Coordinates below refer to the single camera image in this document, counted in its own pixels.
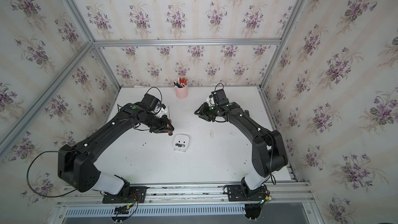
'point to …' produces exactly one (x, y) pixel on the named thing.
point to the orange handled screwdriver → (170, 132)
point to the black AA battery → (180, 145)
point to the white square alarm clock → (181, 142)
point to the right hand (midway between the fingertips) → (197, 114)
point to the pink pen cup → (182, 93)
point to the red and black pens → (181, 82)
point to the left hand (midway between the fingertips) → (173, 130)
